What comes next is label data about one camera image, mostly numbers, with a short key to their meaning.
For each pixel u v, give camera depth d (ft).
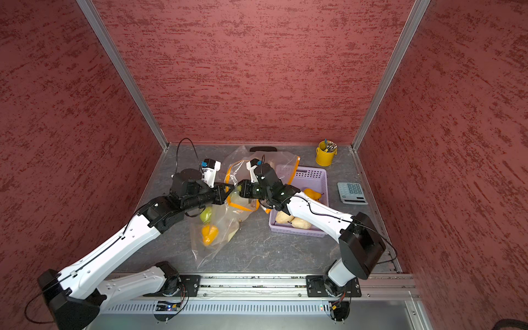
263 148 3.95
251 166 2.41
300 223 2.79
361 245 1.41
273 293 2.41
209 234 2.79
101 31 2.50
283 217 2.82
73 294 1.24
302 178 3.49
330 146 3.22
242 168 2.47
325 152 3.44
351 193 3.24
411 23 2.43
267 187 2.00
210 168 2.04
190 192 1.76
